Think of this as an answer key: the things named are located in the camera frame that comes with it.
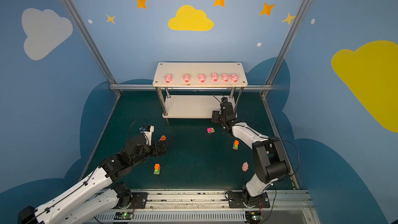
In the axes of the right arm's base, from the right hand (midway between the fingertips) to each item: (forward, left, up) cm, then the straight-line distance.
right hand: (218, 112), depth 93 cm
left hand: (-24, +28, +4) cm, 37 cm away
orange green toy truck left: (-33, +33, -10) cm, 47 cm away
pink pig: (-28, -15, -12) cm, 34 cm away
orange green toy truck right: (-16, -11, -11) cm, 22 cm away
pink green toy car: (-6, +4, -12) cm, 14 cm away
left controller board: (-54, +44, -12) cm, 71 cm away
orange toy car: (-13, +34, -11) cm, 38 cm away
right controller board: (-51, -17, -14) cm, 55 cm away
